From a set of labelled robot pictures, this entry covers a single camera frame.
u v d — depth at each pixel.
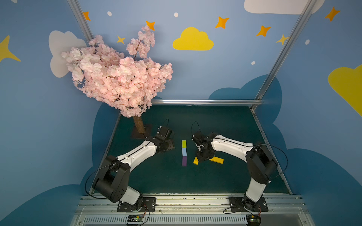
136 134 1.05
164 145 0.76
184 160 0.91
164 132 0.70
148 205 0.75
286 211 0.73
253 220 0.73
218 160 0.91
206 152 0.74
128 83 0.63
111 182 0.43
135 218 0.72
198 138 0.73
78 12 0.70
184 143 0.98
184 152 0.94
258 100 1.15
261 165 0.47
